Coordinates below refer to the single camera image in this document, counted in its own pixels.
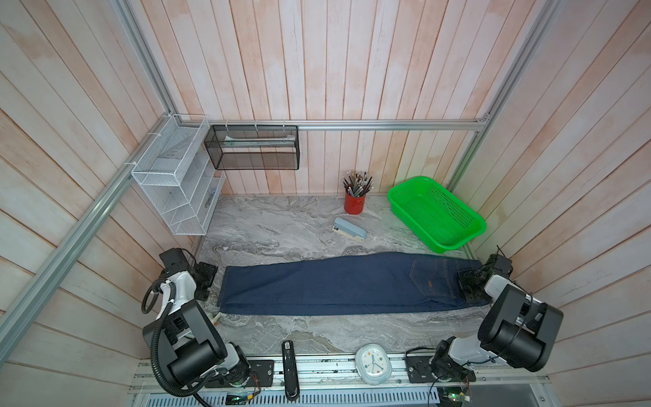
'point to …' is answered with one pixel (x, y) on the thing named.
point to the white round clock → (373, 364)
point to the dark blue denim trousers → (375, 283)
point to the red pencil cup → (356, 185)
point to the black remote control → (290, 371)
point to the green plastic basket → (436, 214)
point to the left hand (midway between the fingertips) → (216, 277)
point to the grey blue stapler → (349, 229)
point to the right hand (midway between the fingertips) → (457, 276)
